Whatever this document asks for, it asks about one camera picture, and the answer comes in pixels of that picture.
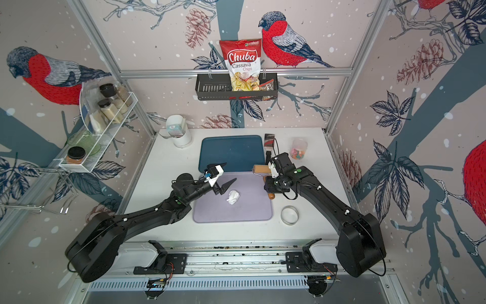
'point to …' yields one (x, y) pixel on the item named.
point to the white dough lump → (233, 196)
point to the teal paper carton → (175, 130)
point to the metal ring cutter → (290, 215)
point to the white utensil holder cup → (183, 141)
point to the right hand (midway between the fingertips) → (266, 185)
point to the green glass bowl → (86, 140)
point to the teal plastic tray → (239, 152)
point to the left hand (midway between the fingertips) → (232, 167)
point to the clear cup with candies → (298, 148)
